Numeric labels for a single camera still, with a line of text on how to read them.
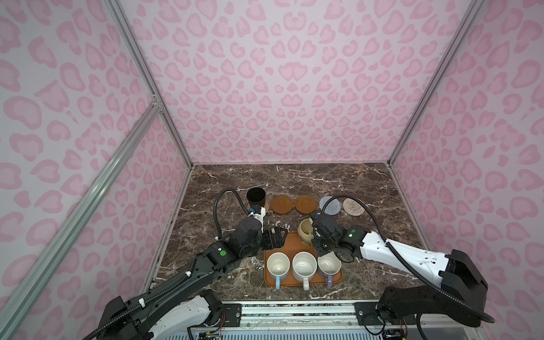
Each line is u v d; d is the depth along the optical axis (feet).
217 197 3.52
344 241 1.90
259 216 2.27
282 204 3.40
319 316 2.44
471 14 2.30
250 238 1.87
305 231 2.68
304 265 2.73
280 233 2.19
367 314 2.40
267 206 3.33
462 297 1.29
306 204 3.36
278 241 2.18
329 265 2.75
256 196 3.18
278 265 2.69
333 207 3.30
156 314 1.37
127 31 2.40
